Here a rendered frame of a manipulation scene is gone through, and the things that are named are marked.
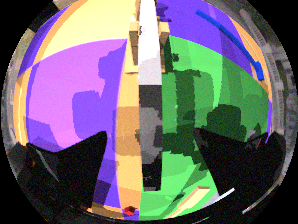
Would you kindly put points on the green flat mat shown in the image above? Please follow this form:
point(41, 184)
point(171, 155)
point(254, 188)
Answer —
point(200, 89)

